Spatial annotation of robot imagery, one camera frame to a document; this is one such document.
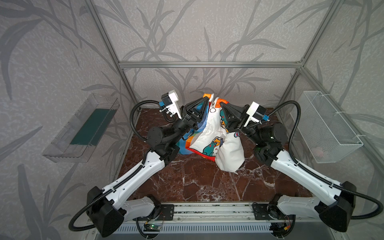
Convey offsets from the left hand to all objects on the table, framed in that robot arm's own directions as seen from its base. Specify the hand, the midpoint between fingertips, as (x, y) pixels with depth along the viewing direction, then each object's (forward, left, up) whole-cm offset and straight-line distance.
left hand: (210, 98), depth 46 cm
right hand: (+3, -5, -2) cm, 6 cm away
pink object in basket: (-1, -55, -34) cm, 64 cm away
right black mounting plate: (-24, -28, -54) cm, 66 cm away
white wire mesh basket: (-1, -50, -20) cm, 54 cm away
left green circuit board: (-31, +26, -56) cm, 69 cm away
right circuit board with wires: (-31, -36, -56) cm, 73 cm away
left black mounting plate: (-24, +20, -55) cm, 63 cm away
